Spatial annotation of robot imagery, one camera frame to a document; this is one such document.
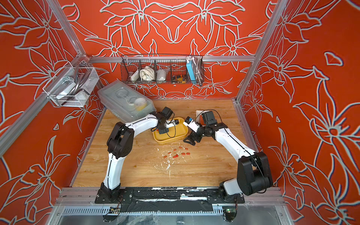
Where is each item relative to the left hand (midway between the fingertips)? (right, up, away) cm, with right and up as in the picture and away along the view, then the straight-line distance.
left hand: (163, 125), depth 100 cm
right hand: (+16, -3, -17) cm, 24 cm away
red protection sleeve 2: (+14, -17, -12) cm, 25 cm away
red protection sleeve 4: (+17, -15, -8) cm, 24 cm away
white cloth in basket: (-9, +34, -12) cm, 38 cm away
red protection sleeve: (+10, -19, -13) cm, 25 cm away
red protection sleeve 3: (+17, -18, -11) cm, 27 cm away
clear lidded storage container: (-26, +17, -7) cm, 32 cm away
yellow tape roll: (-15, +16, -6) cm, 23 cm away
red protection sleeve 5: (+9, -16, -10) cm, 20 cm away
